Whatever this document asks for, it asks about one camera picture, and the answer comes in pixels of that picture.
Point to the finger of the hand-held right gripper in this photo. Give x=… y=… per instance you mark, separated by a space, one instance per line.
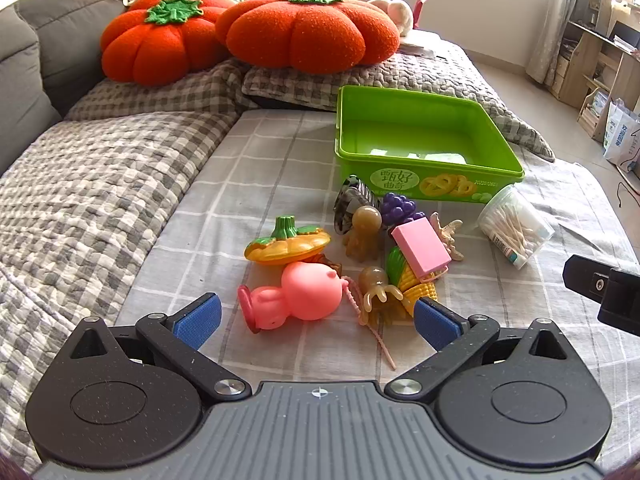
x=595 y=285

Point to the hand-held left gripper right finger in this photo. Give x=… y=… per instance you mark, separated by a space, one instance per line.
x=435 y=322

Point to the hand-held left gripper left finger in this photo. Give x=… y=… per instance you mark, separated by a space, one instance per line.
x=197 y=322

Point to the yellow toy corn green husk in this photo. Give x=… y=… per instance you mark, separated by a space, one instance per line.
x=397 y=267

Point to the clear cotton swab jar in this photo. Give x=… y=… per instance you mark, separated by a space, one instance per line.
x=515 y=225

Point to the pink toy pig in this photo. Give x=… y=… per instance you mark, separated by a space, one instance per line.
x=305 y=295

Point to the orange toy pumpkin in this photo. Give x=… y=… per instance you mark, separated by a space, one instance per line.
x=290 y=245

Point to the green plastic box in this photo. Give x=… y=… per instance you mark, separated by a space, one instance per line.
x=450 y=180

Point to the amber toy octopus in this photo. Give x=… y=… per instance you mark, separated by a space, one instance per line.
x=375 y=285
x=365 y=230

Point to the pink rectangular block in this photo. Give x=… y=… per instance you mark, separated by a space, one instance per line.
x=420 y=247

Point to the beige starfish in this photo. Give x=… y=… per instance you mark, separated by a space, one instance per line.
x=447 y=232

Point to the purple toy grapes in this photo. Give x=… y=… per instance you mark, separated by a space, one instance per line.
x=397 y=210

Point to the striped zebra toy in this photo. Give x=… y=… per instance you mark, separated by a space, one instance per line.
x=350 y=200

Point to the white paper bag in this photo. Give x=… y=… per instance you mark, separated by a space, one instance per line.
x=620 y=135

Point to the grey grid bed sheet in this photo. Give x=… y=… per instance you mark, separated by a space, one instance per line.
x=280 y=170

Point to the grey checked sofa cover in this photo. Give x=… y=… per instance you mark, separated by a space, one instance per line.
x=90 y=185

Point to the wooden desk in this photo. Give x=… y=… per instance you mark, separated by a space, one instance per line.
x=595 y=55

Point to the grey checked quilted blanket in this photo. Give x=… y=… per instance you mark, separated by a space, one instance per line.
x=450 y=75

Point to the grey window curtain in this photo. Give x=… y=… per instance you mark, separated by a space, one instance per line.
x=555 y=20

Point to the small orange pumpkin cushion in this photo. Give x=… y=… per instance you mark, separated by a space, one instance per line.
x=150 y=47

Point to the white papers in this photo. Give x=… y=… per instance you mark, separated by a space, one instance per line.
x=417 y=42

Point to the large orange pumpkin cushion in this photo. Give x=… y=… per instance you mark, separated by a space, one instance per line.
x=310 y=35

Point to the white plush toy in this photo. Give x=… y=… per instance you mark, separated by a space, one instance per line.
x=397 y=12

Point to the red plastic object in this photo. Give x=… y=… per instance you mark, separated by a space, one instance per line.
x=421 y=10

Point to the grey sofa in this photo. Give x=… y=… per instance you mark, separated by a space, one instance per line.
x=55 y=35

